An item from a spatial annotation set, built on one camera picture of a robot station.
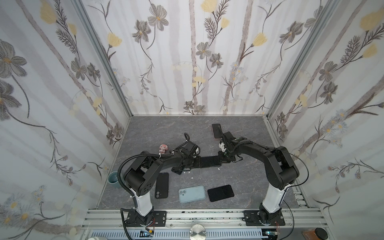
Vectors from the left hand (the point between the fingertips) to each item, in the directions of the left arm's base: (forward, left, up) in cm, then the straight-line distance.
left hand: (200, 161), depth 92 cm
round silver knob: (-37, +4, +14) cm, 40 cm away
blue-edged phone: (+1, -5, -3) cm, 6 cm away
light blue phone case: (-18, +5, -3) cm, 19 cm away
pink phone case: (+27, -14, -2) cm, 30 cm away
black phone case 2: (-13, +23, -3) cm, 26 cm away
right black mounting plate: (-32, -24, 0) cm, 40 cm away
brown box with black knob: (-39, -48, +10) cm, 63 cm away
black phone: (-19, -11, -1) cm, 22 cm away
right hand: (+1, -11, 0) cm, 11 cm away
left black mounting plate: (-31, +22, -2) cm, 38 cm away
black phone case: (+2, -9, -3) cm, 9 cm away
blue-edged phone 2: (-4, +14, -2) cm, 14 cm away
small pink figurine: (+11, +24, -1) cm, 26 cm away
